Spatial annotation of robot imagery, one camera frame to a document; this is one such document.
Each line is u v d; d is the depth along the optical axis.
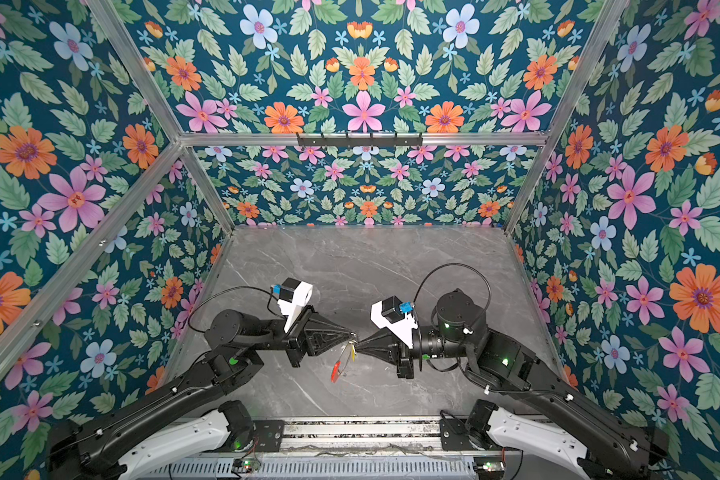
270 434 0.74
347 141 0.93
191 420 0.58
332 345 0.51
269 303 0.51
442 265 0.41
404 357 0.46
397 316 0.44
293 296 0.47
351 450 0.72
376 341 0.51
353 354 0.53
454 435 0.73
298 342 0.47
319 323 0.51
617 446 0.39
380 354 0.52
